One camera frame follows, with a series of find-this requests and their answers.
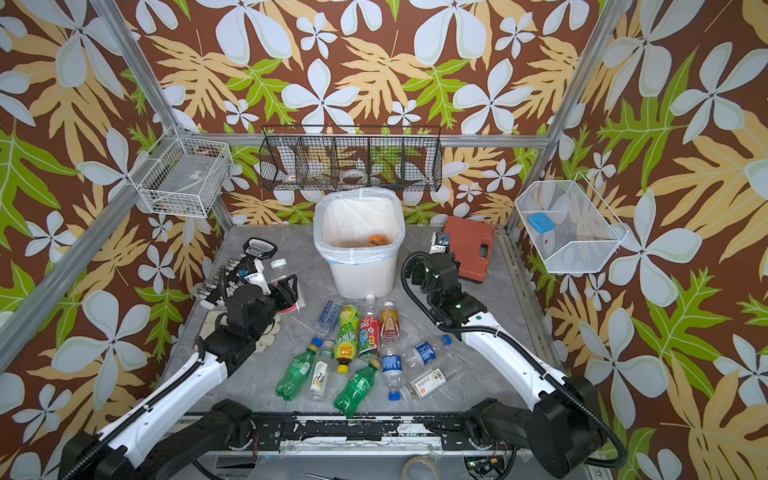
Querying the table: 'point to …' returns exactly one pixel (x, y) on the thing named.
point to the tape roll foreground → (413, 458)
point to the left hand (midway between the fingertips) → (290, 277)
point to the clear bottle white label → (423, 383)
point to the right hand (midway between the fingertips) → (422, 254)
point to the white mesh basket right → (585, 233)
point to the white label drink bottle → (323, 373)
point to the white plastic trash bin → (355, 281)
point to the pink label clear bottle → (280, 272)
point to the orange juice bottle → (378, 240)
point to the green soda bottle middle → (351, 396)
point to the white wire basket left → (182, 176)
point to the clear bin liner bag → (358, 225)
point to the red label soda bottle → (369, 330)
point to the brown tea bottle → (389, 323)
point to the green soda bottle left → (295, 374)
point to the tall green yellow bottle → (346, 338)
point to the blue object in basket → (541, 222)
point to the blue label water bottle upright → (392, 367)
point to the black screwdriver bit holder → (224, 278)
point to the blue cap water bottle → (425, 352)
